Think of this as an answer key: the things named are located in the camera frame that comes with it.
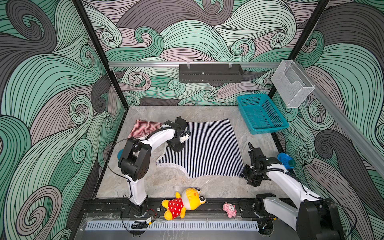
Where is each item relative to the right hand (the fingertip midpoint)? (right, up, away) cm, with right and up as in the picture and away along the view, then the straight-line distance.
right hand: (242, 178), depth 83 cm
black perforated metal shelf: (-14, +63, +12) cm, 65 cm away
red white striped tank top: (-64, +27, +22) cm, 73 cm away
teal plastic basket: (+25, +37, +32) cm, 55 cm away
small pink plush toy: (-11, -10, -12) cm, 19 cm away
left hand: (-38, +16, +8) cm, 42 cm away
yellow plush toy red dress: (-29, -5, -13) cm, 33 cm away
